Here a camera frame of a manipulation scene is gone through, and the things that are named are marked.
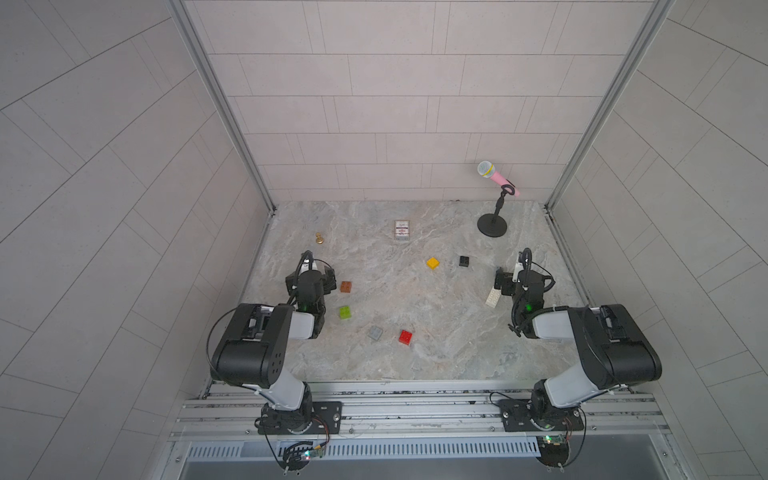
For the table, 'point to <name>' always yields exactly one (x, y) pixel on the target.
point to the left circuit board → (296, 455)
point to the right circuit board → (554, 449)
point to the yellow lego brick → (433, 262)
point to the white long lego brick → (493, 298)
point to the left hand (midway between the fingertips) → (315, 264)
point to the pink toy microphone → (487, 170)
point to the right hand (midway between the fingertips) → (514, 265)
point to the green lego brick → (345, 312)
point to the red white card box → (402, 230)
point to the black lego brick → (464, 261)
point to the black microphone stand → (494, 224)
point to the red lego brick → (405, 337)
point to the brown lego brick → (345, 287)
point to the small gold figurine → (320, 240)
